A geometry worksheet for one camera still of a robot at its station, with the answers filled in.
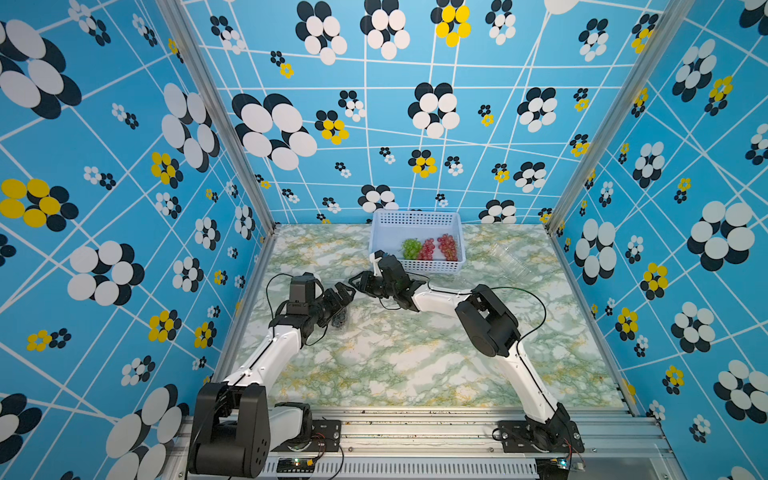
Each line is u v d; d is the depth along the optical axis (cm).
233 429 40
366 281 93
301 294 67
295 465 72
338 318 89
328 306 77
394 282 81
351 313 96
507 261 108
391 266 79
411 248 111
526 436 72
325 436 73
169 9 68
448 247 111
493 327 60
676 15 68
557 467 70
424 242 112
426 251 108
